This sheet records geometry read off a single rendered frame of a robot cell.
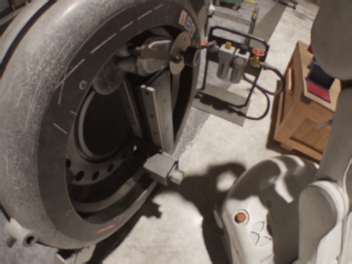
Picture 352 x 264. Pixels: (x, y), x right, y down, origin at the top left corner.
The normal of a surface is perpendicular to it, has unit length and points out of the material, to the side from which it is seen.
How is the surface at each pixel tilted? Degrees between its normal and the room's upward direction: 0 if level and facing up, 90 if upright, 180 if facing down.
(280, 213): 0
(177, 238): 0
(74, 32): 75
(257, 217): 2
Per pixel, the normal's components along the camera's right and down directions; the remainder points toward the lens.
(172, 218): 0.00, -0.56
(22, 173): 0.69, 0.41
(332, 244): 0.13, -0.15
